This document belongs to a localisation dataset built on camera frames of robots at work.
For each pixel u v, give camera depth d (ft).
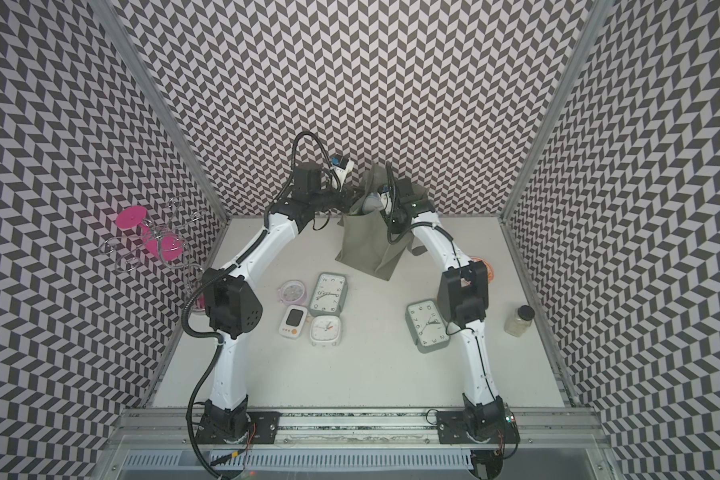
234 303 1.77
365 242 3.15
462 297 1.92
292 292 3.09
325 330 2.84
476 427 2.12
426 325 2.87
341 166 2.47
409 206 2.35
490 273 1.91
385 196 2.79
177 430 2.42
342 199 2.53
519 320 2.74
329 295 3.07
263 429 2.39
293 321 2.86
